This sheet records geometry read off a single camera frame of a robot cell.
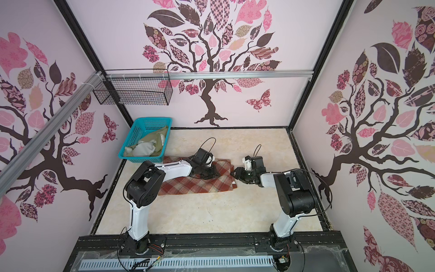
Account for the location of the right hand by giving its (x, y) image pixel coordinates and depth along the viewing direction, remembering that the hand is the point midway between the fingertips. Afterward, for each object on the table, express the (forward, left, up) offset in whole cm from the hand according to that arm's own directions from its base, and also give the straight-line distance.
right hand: (233, 173), depth 95 cm
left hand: (-2, +8, -1) cm, 9 cm away
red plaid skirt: (-7, +25, 0) cm, 25 cm away
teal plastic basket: (+33, +64, +4) cm, 72 cm away
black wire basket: (+39, +45, +33) cm, 68 cm away
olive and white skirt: (+20, +52, +4) cm, 56 cm away
